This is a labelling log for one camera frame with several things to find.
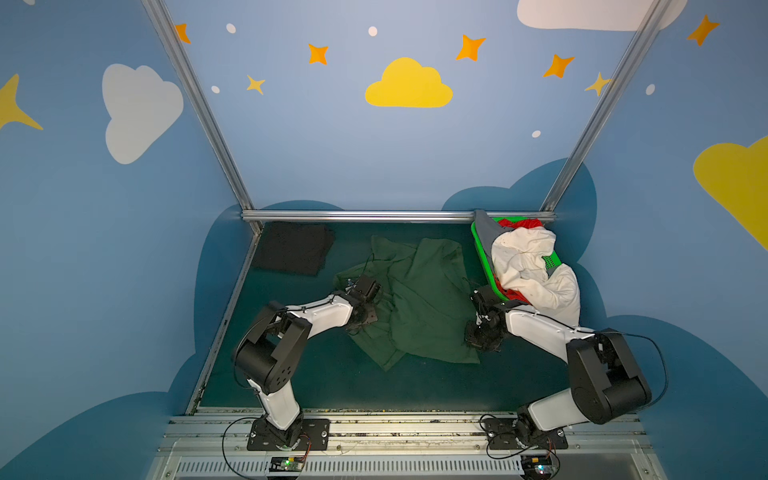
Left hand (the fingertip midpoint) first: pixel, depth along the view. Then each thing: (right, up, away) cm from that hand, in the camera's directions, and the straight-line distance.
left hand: (371, 317), depth 95 cm
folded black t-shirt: (-30, +23, +19) cm, 42 cm away
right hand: (+31, -6, -5) cm, 32 cm away
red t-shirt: (+56, +33, +19) cm, 67 cm away
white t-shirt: (+52, +19, +9) cm, 56 cm away
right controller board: (+42, -31, -23) cm, 57 cm away
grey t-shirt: (+43, +30, +15) cm, 54 cm away
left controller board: (-19, -31, -24) cm, 43 cm away
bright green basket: (+62, +19, +6) cm, 65 cm away
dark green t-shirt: (+17, +3, +2) cm, 18 cm away
